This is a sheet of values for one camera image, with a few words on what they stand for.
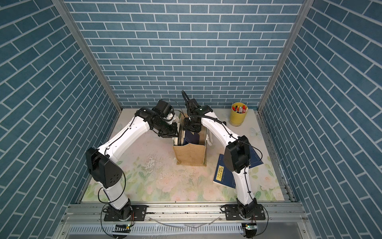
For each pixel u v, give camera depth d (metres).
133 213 0.72
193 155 0.83
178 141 0.77
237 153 0.53
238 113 1.03
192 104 0.71
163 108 0.65
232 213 0.74
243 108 1.04
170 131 0.71
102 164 0.44
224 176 0.85
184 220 0.73
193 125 0.76
